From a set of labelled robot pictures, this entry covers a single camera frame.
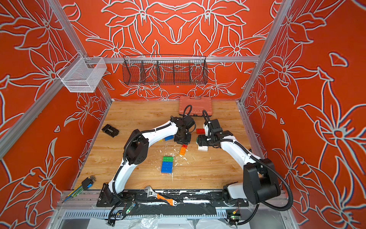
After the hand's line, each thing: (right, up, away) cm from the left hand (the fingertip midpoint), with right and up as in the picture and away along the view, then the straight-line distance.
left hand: (188, 142), depth 92 cm
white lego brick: (+9, -3, -2) cm, 10 cm away
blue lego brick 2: (-14, -13, -13) cm, 23 cm away
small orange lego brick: (-4, -5, -3) cm, 7 cm away
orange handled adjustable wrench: (-21, -23, -18) cm, 36 cm away
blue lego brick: (-13, -11, -11) cm, 20 cm away
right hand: (+9, +3, -5) cm, 10 cm away
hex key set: (-57, -19, -16) cm, 62 cm away
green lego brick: (-13, -8, -9) cm, 17 cm away
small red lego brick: (-3, -2, 0) cm, 3 cm away
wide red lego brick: (+9, +7, +8) cm, 14 cm away
